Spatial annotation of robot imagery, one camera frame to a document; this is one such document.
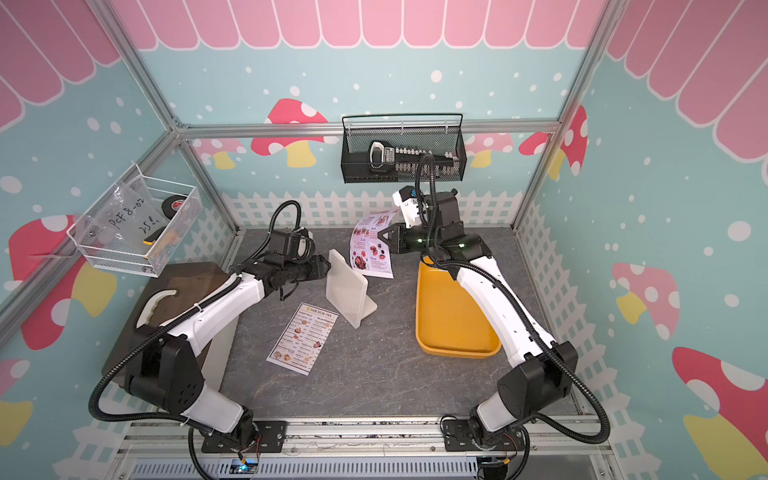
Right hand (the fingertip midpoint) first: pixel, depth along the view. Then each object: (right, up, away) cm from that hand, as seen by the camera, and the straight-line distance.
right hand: (379, 234), depth 72 cm
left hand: (-17, -9, +16) cm, 25 cm away
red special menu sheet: (-3, -5, +3) cm, 6 cm away
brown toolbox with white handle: (-61, -14, +15) cm, 65 cm away
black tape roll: (-57, +8, +7) cm, 58 cm away
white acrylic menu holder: (-10, -15, +12) cm, 21 cm away
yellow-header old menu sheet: (-24, -31, +20) cm, 44 cm away
